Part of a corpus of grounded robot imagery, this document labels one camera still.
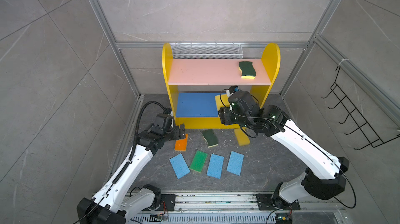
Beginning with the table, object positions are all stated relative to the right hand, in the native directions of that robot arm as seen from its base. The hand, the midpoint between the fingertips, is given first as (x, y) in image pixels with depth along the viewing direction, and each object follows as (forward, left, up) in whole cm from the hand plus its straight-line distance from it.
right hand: (225, 111), depth 67 cm
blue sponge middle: (-12, +3, -32) cm, 35 cm away
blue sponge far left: (-12, +23, -33) cm, 42 cm away
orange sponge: (+1, +24, -33) cm, 41 cm away
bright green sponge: (-10, +13, -33) cm, 37 cm away
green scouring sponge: (+6, +5, -33) cm, 34 cm away
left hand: (+1, +23, -13) cm, 26 cm away
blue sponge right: (-11, -8, -33) cm, 36 cm away
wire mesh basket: (+49, +6, +1) cm, 49 cm away
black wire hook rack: (-14, -56, -2) cm, 58 cm away
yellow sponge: (+5, -14, -33) cm, 37 cm away
